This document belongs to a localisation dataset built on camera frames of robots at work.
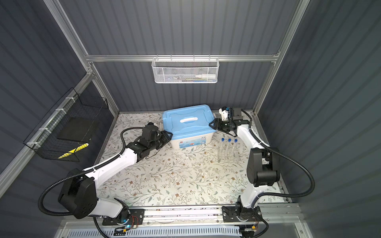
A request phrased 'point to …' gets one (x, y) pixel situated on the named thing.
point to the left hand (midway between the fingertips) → (171, 135)
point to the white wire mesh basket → (185, 70)
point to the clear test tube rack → (224, 158)
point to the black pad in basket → (77, 129)
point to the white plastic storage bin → (194, 141)
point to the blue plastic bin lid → (188, 121)
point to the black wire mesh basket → (43, 140)
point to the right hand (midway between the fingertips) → (214, 125)
